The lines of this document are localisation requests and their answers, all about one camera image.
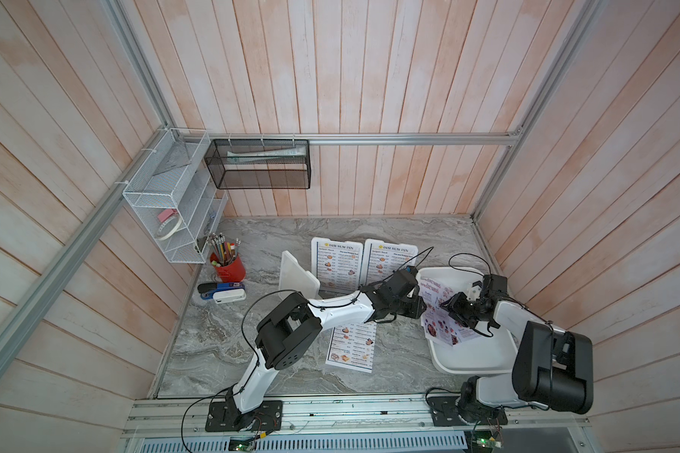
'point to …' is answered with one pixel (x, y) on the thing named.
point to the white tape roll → (173, 231)
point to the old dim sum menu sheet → (352, 346)
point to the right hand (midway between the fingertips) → (445, 305)
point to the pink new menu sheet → (438, 323)
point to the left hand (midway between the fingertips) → (422, 312)
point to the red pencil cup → (226, 259)
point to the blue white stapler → (223, 293)
